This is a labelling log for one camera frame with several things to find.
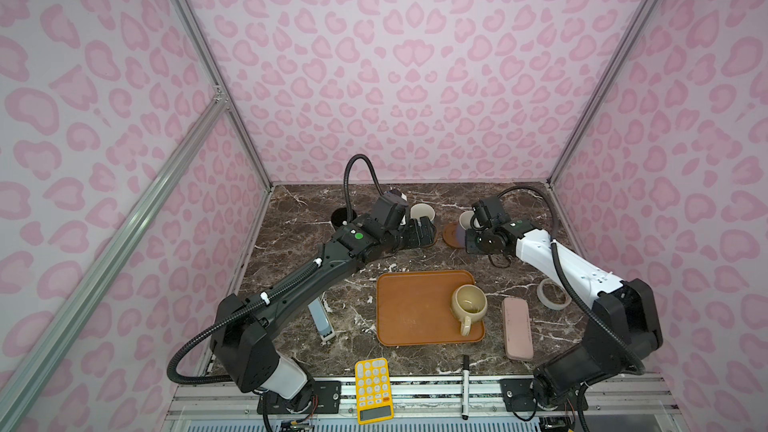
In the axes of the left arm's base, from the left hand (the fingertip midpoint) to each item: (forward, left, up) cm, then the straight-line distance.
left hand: (427, 227), depth 76 cm
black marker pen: (-32, -8, -24) cm, 40 cm away
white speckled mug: (+18, -1, -15) cm, 23 cm away
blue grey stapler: (-16, +29, -19) cm, 38 cm away
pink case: (-18, -25, -23) cm, 38 cm away
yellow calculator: (-32, +14, -23) cm, 42 cm away
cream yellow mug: (-10, -13, -23) cm, 29 cm away
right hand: (+4, -14, -12) cm, 19 cm away
